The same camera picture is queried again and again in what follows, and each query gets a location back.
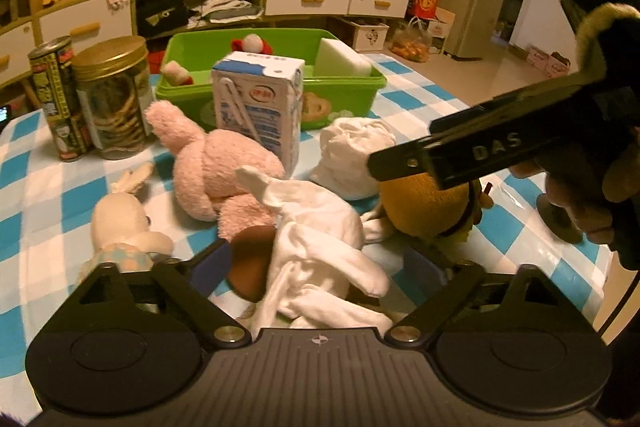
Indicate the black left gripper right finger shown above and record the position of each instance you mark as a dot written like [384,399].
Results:
[489,344]

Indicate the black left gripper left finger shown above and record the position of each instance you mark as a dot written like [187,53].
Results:
[124,342]

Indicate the brown deer plush toy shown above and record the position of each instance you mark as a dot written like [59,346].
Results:
[418,208]

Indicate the white cloth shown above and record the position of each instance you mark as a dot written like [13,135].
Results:
[345,146]

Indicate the beige plush bunny doll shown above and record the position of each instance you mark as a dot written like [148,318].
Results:
[121,230]

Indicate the pink plush rabbit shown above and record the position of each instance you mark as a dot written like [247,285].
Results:
[204,173]

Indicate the bag of oranges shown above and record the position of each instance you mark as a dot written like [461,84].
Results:
[412,42]

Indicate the white storage crate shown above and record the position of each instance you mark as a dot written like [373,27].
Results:
[362,34]

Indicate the green plastic storage bin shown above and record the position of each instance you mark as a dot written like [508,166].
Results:
[324,98]

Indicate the gold lid cookie jar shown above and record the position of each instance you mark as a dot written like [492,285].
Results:
[113,85]

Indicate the white sponge block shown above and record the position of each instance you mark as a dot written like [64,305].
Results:
[336,59]

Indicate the white blue milk carton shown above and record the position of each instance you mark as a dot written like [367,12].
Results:
[261,96]

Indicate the yellow black tin can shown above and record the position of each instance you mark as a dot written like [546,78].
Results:
[55,87]

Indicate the red santa hat plush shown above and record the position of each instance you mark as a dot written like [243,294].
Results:
[251,43]

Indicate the black handbag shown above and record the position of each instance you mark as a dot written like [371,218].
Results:
[154,17]

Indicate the wooden white tv cabinet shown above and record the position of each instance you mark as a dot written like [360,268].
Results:
[92,21]

